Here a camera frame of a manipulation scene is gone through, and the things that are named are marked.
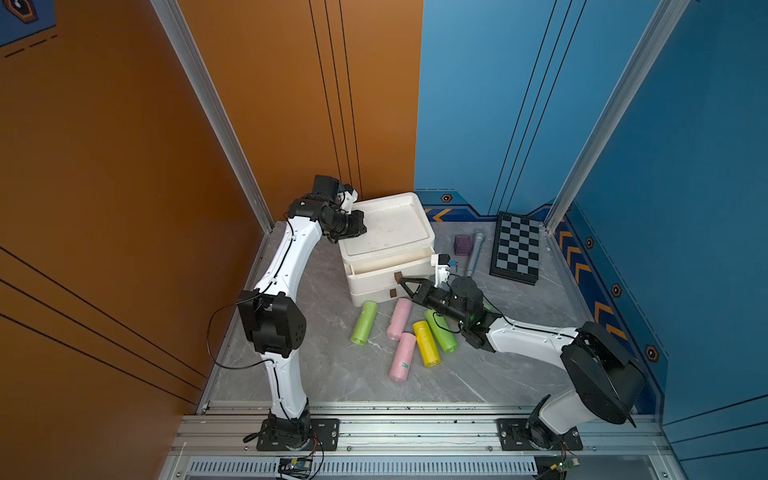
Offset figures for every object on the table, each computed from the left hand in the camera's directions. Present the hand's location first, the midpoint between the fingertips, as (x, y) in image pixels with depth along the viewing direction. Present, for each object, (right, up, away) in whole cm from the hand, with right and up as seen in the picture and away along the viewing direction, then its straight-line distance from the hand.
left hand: (367, 225), depth 87 cm
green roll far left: (-1, -29, +2) cm, 29 cm away
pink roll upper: (+10, -28, +4) cm, 30 cm away
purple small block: (+33, -5, +21) cm, 40 cm away
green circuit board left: (-15, -59, -16) cm, 63 cm away
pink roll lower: (+11, -37, -4) cm, 39 cm away
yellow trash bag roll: (+18, -35, 0) cm, 39 cm away
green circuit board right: (+49, -57, -18) cm, 77 cm away
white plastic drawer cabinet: (+9, -6, -5) cm, 12 cm away
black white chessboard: (+51, -8, +19) cm, 55 cm away
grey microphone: (+40, -4, +25) cm, 47 cm away
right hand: (+10, -16, -8) cm, 20 cm away
